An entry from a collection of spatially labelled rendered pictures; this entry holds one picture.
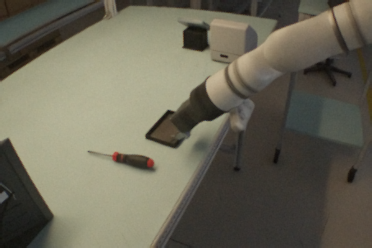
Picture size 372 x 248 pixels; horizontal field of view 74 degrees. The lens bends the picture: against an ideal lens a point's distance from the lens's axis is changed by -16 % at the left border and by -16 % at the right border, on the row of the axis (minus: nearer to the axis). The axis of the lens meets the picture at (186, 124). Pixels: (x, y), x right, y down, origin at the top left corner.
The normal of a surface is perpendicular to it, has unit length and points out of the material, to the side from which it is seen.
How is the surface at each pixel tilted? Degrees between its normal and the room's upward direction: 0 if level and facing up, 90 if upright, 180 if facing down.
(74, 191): 0
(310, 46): 75
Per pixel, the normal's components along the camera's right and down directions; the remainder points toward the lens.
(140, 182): -0.04, -0.78
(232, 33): -0.47, 0.57
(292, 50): -0.33, 0.34
